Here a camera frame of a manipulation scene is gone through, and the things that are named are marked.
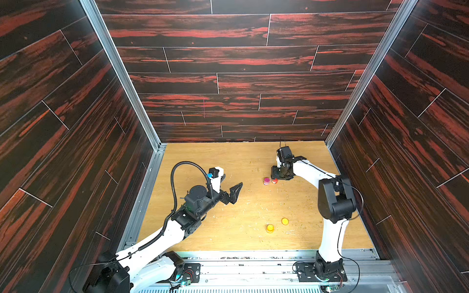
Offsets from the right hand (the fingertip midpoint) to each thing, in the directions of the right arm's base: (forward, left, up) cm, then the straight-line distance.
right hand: (279, 174), depth 102 cm
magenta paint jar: (-5, +8, -1) cm, 9 cm away
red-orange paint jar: (-4, +3, -2) cm, 5 cm away
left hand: (-20, +24, +21) cm, 38 cm away
